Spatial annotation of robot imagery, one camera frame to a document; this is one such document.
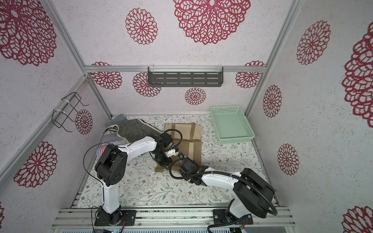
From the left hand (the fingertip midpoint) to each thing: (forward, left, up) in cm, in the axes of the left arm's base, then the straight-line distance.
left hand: (167, 168), depth 88 cm
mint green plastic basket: (+38, -47, -5) cm, 61 cm away
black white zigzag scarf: (+27, +28, +3) cm, 39 cm away
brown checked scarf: (+22, -12, -3) cm, 25 cm away
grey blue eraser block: (+41, +45, -2) cm, 61 cm away
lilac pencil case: (+23, +41, 0) cm, 47 cm away
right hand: (+1, -11, +1) cm, 12 cm away
